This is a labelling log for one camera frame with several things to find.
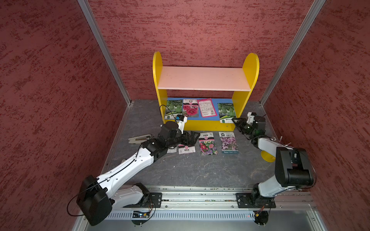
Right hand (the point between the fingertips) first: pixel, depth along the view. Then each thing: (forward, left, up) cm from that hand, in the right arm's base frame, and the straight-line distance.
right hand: (231, 120), depth 92 cm
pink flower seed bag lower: (+11, +27, +2) cm, 29 cm away
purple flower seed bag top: (-10, +1, -13) cm, 16 cm away
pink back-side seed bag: (+10, +15, +1) cm, 18 cm away
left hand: (-16, +26, +8) cm, 32 cm away
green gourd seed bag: (-14, +39, -12) cm, 43 cm away
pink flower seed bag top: (-10, +16, -13) cm, 23 cm away
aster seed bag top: (-13, +31, -13) cm, 36 cm away
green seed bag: (+6, +2, +1) cm, 6 cm away
